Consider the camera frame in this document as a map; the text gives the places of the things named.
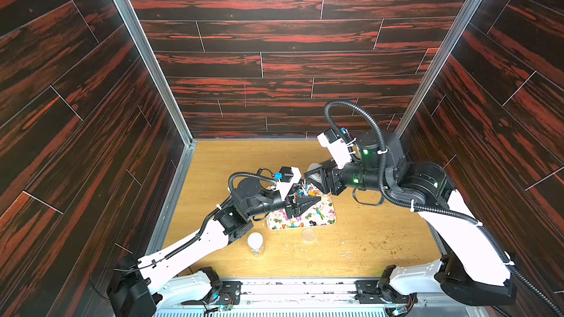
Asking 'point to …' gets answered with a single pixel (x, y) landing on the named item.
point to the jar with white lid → (255, 241)
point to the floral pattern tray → (320, 214)
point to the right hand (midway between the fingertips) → (316, 166)
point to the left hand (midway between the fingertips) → (314, 192)
